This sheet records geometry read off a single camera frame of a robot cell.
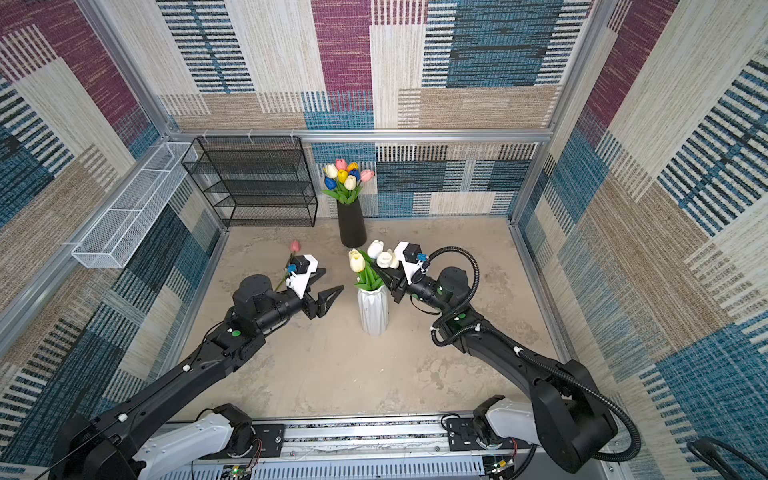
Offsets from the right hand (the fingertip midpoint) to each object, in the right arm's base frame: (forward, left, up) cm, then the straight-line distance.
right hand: (375, 263), depth 71 cm
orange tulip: (+35, +7, +2) cm, 36 cm away
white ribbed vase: (-5, +1, -14) cm, 15 cm away
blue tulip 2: (+31, +6, +3) cm, 32 cm away
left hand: (0, +11, -3) cm, 11 cm away
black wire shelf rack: (+48, +45, -12) cm, 67 cm away
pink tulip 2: (+35, +10, +3) cm, 37 cm away
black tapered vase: (+33, +9, -20) cm, 40 cm away
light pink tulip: (+32, +3, +1) cm, 32 cm away
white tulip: (+33, +13, +3) cm, 35 cm away
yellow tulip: (+31, +10, +2) cm, 33 cm away
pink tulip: (+29, +30, -26) cm, 49 cm away
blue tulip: (+33, +14, -2) cm, 36 cm away
